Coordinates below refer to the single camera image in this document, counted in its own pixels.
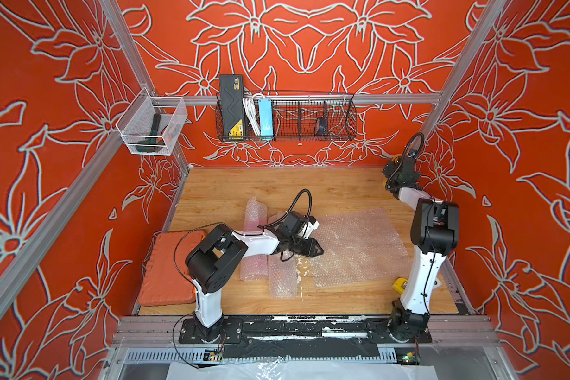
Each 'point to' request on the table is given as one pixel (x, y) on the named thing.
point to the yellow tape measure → (400, 284)
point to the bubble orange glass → (283, 275)
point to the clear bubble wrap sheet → (359, 247)
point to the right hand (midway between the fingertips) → (397, 163)
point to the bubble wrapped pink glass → (255, 267)
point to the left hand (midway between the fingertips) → (322, 251)
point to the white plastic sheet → (272, 368)
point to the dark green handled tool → (155, 142)
